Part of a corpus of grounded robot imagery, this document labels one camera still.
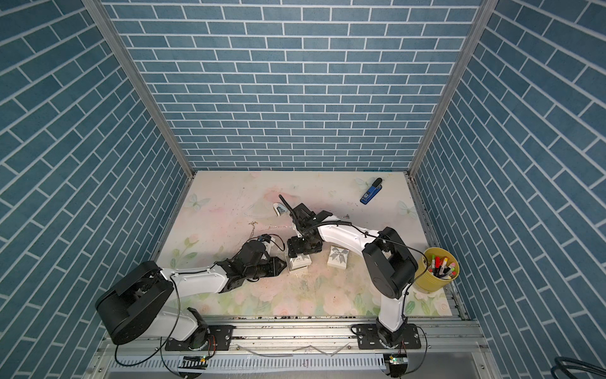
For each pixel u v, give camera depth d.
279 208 1.05
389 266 0.48
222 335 0.74
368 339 0.73
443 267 0.77
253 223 1.02
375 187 1.12
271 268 0.78
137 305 0.43
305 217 0.71
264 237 0.82
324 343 0.74
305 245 0.76
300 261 0.84
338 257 0.89
